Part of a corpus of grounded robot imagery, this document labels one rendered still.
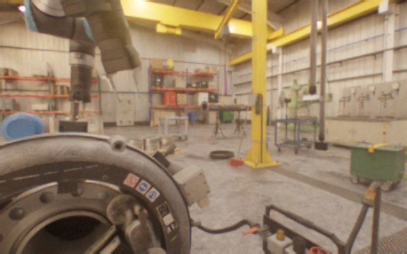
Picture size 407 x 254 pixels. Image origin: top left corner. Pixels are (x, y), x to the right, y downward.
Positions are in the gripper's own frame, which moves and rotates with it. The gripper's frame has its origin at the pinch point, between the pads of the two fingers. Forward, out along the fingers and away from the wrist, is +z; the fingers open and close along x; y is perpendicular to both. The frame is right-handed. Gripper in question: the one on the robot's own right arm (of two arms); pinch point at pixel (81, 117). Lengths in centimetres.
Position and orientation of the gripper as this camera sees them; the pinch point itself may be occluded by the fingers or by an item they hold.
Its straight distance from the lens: 98.1
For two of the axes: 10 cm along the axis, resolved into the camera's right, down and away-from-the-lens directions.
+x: 9.2, 0.4, 3.8
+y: 3.8, 0.5, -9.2
